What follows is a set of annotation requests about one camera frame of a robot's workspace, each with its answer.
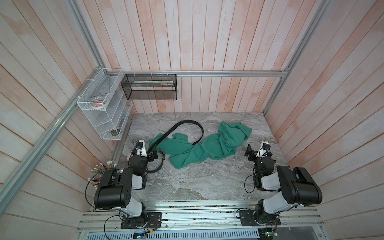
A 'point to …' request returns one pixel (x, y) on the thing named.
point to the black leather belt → (162, 156)
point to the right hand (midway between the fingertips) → (256, 144)
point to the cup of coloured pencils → (100, 169)
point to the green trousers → (219, 144)
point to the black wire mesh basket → (150, 87)
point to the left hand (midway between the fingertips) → (148, 146)
